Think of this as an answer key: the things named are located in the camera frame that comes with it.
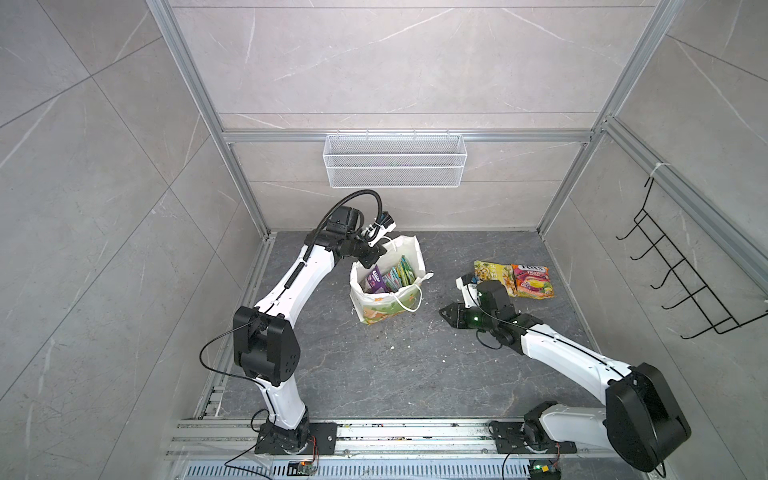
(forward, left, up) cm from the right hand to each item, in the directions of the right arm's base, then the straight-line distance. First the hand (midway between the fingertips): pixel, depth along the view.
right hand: (442, 310), depth 85 cm
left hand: (+15, +17, +13) cm, 26 cm away
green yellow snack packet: (+12, +11, +2) cm, 17 cm away
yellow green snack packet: (+17, -24, -6) cm, 30 cm away
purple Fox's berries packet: (+10, +19, 0) cm, 22 cm away
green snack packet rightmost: (+11, +10, +3) cm, 15 cm away
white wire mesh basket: (+47, +12, +20) cm, 52 cm away
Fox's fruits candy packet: (+14, -34, -8) cm, 38 cm away
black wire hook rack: (-9, -51, +22) cm, 57 cm away
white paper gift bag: (-1, +21, +5) cm, 22 cm away
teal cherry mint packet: (+11, +14, 0) cm, 18 cm away
